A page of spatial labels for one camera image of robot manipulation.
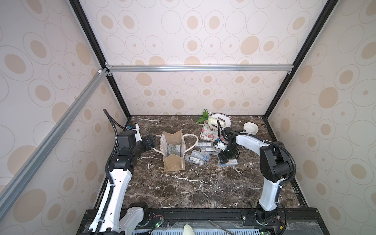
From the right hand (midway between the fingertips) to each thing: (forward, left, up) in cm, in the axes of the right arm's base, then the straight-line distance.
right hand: (230, 158), depth 94 cm
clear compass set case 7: (+2, +19, 0) cm, 19 cm away
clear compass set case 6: (-2, +23, +1) cm, 23 cm away
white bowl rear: (+27, -19, 0) cm, 32 cm away
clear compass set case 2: (+3, +39, +3) cm, 39 cm away
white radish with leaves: (+30, +12, +4) cm, 33 cm away
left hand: (-3, +44, +26) cm, 51 cm away
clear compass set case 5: (+5, +13, +1) cm, 14 cm away
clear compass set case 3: (-3, -1, +1) cm, 3 cm away
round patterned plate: (+37, +1, +2) cm, 37 cm away
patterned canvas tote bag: (-7, +37, +5) cm, 38 cm away
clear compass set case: (+4, +34, +2) cm, 35 cm away
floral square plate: (+21, +13, -1) cm, 25 cm away
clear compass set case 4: (+10, +16, +1) cm, 19 cm away
